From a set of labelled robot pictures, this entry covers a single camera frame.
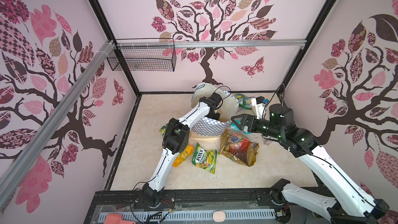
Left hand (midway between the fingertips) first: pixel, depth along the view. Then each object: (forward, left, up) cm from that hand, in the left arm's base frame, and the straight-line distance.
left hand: (211, 123), depth 98 cm
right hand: (-17, -9, +29) cm, 35 cm away
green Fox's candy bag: (-23, +5, 0) cm, 24 cm away
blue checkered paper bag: (-12, +2, +9) cm, 15 cm away
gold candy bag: (-17, -12, +2) cm, 21 cm away
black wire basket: (+31, +43, +30) cm, 61 cm away
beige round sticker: (-49, -1, -4) cm, 49 cm away
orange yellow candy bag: (-20, +14, +3) cm, 25 cm away
